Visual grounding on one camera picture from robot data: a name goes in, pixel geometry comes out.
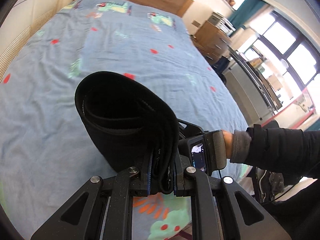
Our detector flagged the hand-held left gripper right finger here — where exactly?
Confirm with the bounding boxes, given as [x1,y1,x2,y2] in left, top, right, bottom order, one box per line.
[172,165,292,240]

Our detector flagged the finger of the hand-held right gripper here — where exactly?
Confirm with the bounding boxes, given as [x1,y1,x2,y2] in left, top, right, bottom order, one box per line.
[177,119,205,140]

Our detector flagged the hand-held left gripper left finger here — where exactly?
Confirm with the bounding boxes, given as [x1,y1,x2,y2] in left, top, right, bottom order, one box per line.
[30,153,154,240]

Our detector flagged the black pants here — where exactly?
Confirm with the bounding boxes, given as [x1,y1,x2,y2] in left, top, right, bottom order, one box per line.
[74,71,178,195]

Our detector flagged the person's right forearm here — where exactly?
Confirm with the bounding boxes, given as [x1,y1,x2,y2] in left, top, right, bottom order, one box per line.
[223,124,320,178]

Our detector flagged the black bag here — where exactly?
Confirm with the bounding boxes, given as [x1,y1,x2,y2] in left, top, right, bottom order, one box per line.
[212,55,231,76]

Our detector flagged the dark desk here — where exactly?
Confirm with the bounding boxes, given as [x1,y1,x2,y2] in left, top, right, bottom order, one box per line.
[227,46,286,111]

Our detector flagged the wooden dresser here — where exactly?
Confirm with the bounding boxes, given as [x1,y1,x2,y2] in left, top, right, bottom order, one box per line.
[194,21,232,65]

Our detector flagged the blue printed bedsheet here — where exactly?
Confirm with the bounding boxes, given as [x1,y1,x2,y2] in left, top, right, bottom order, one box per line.
[0,0,250,240]

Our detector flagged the white printer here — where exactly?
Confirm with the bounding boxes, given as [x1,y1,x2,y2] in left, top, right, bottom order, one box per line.
[209,12,235,34]

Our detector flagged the blue dinosaur print pillow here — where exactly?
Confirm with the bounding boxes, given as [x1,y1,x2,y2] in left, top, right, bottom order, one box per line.
[60,0,133,16]
[132,7,187,31]

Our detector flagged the teal curtain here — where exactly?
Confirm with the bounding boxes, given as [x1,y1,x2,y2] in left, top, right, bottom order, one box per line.
[229,0,266,30]

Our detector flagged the white wardrobe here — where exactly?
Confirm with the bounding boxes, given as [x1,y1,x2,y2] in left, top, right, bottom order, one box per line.
[0,0,83,63]

